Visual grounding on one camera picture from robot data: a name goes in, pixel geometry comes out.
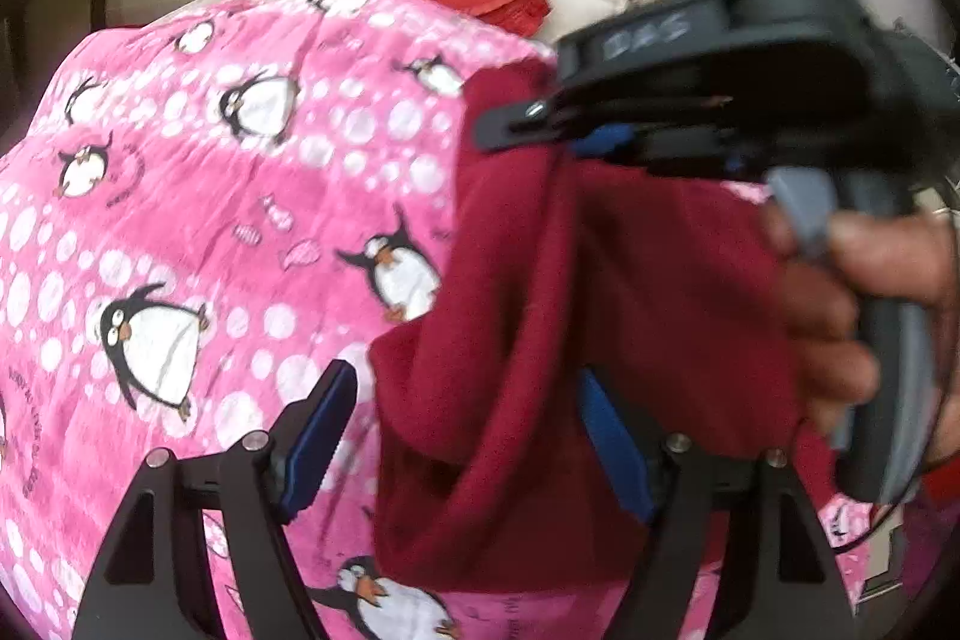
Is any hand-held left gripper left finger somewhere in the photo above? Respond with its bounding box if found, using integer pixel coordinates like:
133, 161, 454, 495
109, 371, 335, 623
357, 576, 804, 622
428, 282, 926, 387
71, 359, 359, 640

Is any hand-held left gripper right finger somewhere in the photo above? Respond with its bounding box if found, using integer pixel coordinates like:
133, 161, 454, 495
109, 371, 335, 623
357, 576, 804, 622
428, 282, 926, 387
581, 370, 860, 640

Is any dark red sweater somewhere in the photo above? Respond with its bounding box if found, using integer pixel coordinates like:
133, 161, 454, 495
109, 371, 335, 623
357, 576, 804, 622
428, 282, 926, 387
371, 59, 848, 592

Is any person's right hand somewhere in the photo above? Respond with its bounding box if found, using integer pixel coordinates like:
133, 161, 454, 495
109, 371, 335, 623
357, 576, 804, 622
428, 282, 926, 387
761, 209, 960, 438

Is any pink penguin print blanket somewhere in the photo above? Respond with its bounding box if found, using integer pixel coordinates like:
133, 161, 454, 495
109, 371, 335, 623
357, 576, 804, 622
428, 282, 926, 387
0, 0, 878, 640

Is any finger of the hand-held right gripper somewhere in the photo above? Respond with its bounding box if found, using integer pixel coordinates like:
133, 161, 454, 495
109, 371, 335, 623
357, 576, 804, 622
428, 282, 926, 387
574, 124, 743, 180
474, 83, 638, 155

